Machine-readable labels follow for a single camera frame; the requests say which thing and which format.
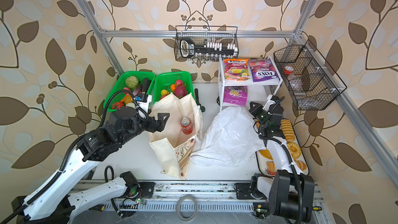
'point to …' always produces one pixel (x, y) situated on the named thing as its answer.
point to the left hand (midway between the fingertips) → (161, 112)
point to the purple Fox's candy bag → (262, 70)
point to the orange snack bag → (236, 69)
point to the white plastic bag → (231, 140)
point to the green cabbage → (131, 82)
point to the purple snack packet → (236, 95)
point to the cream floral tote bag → (176, 141)
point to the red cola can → (186, 126)
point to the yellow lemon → (164, 92)
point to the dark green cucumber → (146, 83)
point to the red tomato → (117, 105)
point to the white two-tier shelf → (222, 82)
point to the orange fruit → (173, 87)
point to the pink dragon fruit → (180, 91)
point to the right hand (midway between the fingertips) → (251, 103)
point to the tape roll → (186, 196)
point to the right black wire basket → (312, 85)
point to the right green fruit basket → (164, 81)
